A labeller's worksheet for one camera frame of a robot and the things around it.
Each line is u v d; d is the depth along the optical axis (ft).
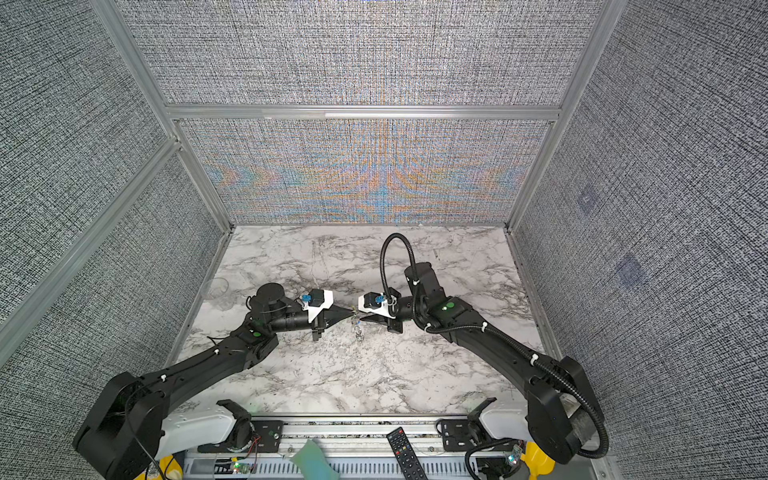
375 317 2.21
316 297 2.02
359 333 2.38
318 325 2.17
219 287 3.20
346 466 2.30
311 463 2.31
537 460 2.31
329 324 2.31
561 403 1.33
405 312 2.17
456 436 2.40
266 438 2.40
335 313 2.22
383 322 2.19
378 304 2.03
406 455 2.30
